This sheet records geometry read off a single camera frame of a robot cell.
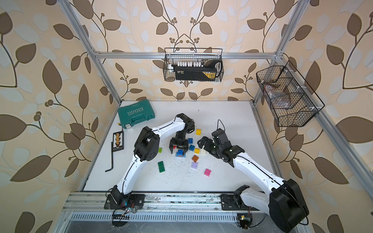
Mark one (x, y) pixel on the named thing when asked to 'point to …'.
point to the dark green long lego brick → (161, 167)
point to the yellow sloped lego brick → (197, 150)
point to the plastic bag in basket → (276, 93)
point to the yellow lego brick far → (198, 132)
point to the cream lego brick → (203, 151)
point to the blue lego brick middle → (192, 147)
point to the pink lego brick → (207, 172)
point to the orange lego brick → (194, 158)
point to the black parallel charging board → (117, 143)
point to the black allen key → (112, 158)
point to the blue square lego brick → (180, 152)
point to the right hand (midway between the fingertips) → (203, 145)
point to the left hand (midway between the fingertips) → (181, 154)
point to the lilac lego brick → (194, 165)
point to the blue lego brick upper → (190, 140)
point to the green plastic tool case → (134, 113)
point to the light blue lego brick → (177, 155)
